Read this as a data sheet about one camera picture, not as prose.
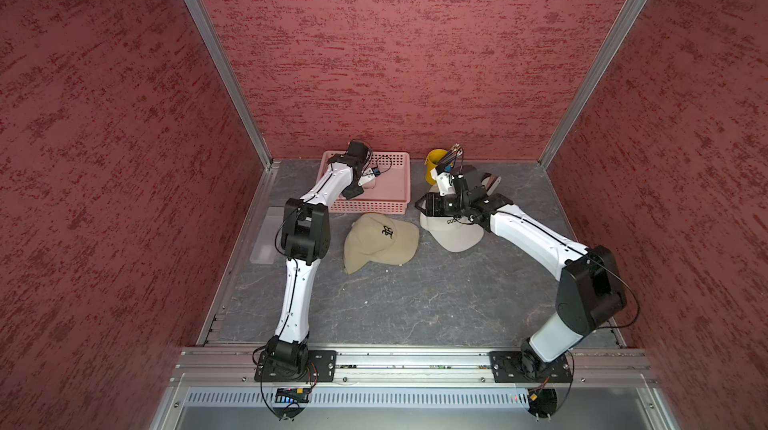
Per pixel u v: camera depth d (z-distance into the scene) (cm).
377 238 91
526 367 66
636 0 77
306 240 62
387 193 101
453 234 97
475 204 67
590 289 45
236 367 76
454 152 101
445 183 77
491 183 110
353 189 95
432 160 111
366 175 96
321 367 74
